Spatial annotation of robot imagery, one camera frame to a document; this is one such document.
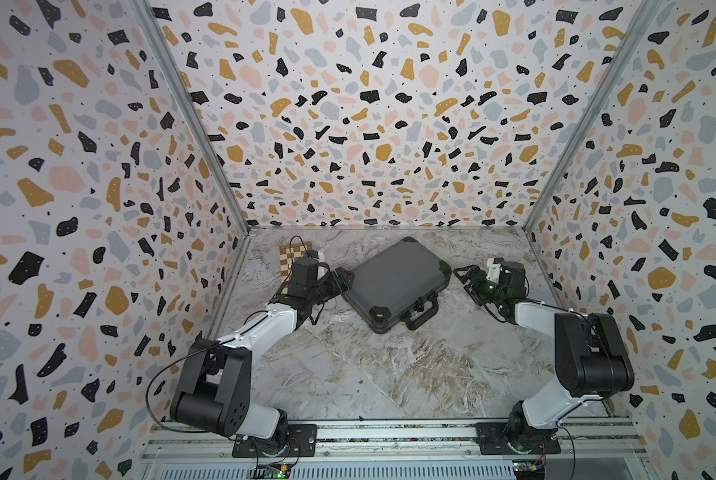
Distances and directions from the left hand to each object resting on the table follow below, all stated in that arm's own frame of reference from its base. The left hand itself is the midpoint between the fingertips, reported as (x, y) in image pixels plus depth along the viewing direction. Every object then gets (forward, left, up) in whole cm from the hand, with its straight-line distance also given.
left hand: (349, 277), depth 88 cm
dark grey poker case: (+3, -16, -8) cm, 18 cm away
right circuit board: (-46, -44, -16) cm, 65 cm away
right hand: (+3, -35, -5) cm, 36 cm away
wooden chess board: (+20, +24, -12) cm, 33 cm away
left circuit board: (-45, +17, -15) cm, 51 cm away
